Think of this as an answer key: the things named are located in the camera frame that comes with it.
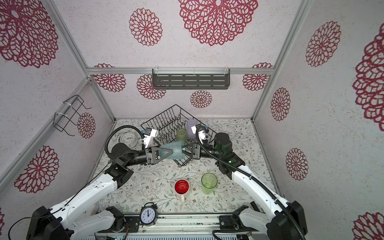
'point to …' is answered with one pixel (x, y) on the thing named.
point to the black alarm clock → (148, 214)
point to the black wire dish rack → (175, 124)
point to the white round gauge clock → (131, 139)
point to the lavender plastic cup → (190, 123)
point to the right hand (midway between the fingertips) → (179, 148)
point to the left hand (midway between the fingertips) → (172, 153)
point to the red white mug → (182, 187)
